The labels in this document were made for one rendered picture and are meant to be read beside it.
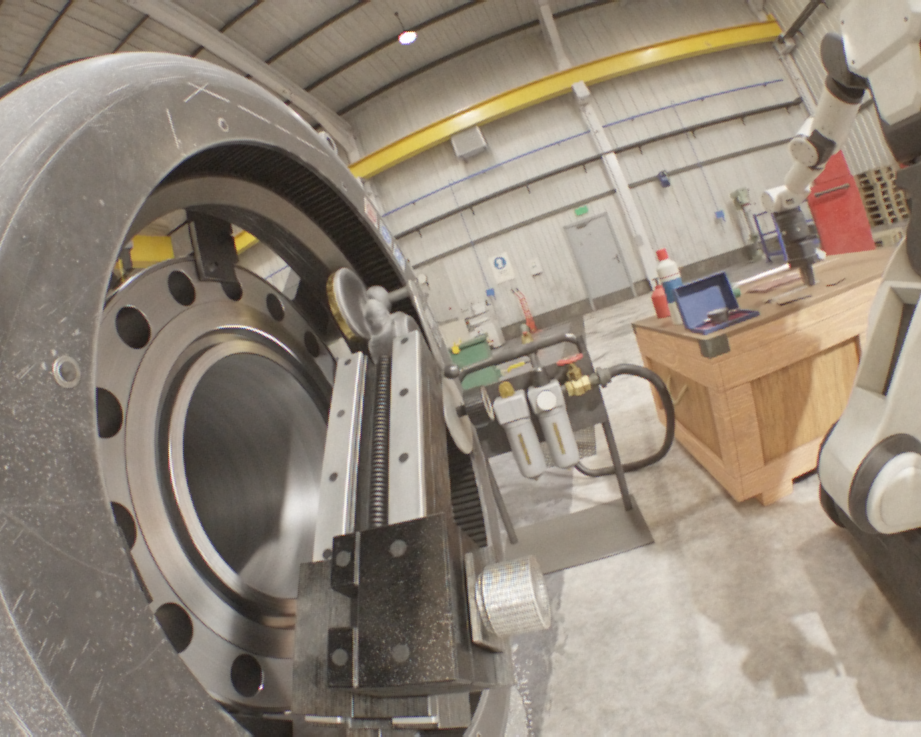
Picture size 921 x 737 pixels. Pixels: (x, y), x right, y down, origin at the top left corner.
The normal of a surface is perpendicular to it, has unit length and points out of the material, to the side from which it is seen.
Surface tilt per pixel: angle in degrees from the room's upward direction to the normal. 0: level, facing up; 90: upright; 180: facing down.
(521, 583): 34
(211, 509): 67
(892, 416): 90
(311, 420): 104
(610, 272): 90
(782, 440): 90
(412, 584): 38
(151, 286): 90
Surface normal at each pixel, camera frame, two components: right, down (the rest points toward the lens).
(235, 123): 0.93, -0.32
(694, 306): -0.23, -0.07
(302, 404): -0.01, 0.51
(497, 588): -0.37, -0.69
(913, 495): -0.30, 0.19
